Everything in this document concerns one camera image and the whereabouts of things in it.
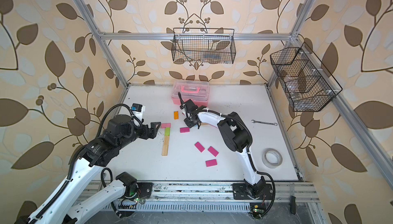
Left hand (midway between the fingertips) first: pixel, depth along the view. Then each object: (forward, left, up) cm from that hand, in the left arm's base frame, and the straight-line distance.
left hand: (149, 120), depth 70 cm
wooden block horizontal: (-1, -26, -1) cm, 26 cm away
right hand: (+17, -17, -27) cm, 36 cm away
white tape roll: (-8, -64, -25) cm, 69 cm away
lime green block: (+9, -2, -27) cm, 29 cm away
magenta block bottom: (-11, -29, -26) cm, 41 cm away
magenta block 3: (-4, -32, -26) cm, 41 cm away
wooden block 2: (-4, -3, -26) cm, 27 cm away
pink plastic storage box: (+33, -20, -14) cm, 41 cm away
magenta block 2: (-2, -23, -26) cm, 35 cm away
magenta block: (+9, -13, -26) cm, 31 cm away
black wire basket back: (+53, -29, +7) cm, 61 cm away
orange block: (+20, -7, -26) cm, 34 cm away
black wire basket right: (+15, -76, +9) cm, 78 cm away
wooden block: (+2, -3, -26) cm, 26 cm away
